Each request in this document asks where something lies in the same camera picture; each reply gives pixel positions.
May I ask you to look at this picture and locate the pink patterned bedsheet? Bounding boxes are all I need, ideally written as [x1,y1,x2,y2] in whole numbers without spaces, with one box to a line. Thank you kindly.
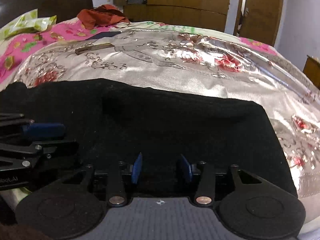
[1,18,118,83]

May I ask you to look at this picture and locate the wooden wardrobe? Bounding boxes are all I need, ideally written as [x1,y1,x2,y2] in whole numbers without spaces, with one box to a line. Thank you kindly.
[113,0,229,31]

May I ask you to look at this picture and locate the red-orange crumpled cloth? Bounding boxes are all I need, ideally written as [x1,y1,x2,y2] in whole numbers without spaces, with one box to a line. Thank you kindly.
[77,4,130,30]

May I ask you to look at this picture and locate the black pants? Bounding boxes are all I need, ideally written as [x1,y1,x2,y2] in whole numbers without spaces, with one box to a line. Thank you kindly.
[1,79,297,196]

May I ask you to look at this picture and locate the wooden door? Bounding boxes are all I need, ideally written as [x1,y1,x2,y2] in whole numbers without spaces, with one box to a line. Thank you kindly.
[234,0,283,46]

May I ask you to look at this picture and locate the floral satin bedspread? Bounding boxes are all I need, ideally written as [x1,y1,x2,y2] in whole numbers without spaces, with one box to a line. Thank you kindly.
[1,21,319,233]

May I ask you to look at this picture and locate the dark brown headboard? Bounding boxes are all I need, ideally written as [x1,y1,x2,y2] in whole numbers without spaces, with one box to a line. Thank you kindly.
[1,0,93,27]

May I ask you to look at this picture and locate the wooden desk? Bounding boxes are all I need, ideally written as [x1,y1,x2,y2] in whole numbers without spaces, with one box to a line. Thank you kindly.
[303,55,320,88]

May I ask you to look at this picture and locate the dark blue phone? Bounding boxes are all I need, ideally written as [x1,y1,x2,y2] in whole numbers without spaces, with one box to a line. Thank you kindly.
[86,31,121,41]

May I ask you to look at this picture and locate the green yellow patterned pillow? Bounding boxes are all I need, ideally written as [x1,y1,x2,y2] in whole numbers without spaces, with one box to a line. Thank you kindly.
[1,9,57,40]

